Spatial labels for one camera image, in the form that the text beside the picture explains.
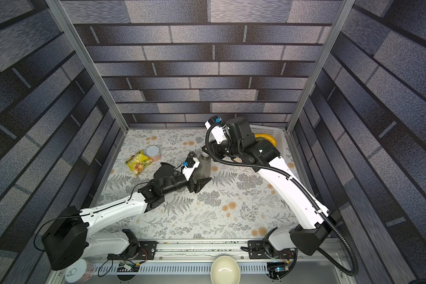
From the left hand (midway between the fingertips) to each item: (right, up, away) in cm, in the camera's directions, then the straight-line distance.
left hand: (206, 172), depth 74 cm
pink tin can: (-33, +7, +27) cm, 43 cm away
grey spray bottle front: (-1, 0, -1) cm, 2 cm away
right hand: (-1, +11, -7) cm, 13 cm away
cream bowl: (+8, -39, -5) cm, 40 cm away
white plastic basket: (+42, +17, +30) cm, 54 cm away
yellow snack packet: (-40, +2, +24) cm, 47 cm away
